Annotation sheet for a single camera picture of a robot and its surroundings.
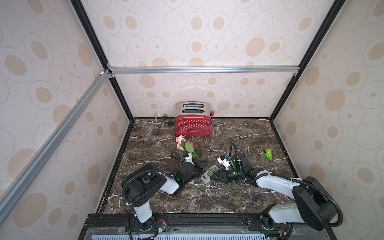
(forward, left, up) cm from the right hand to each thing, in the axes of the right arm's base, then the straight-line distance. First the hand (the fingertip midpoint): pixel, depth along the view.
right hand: (216, 177), depth 81 cm
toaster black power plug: (+45, +33, -4) cm, 56 cm away
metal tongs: (+49, +39, -2) cm, 63 cm away
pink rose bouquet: (+16, +20, +10) cm, 27 cm away
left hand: (+7, +1, +5) cm, 8 cm away
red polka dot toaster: (+35, +14, +10) cm, 39 cm away
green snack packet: (+21, -36, -7) cm, 42 cm away
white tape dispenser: (+2, +6, -4) cm, 7 cm away
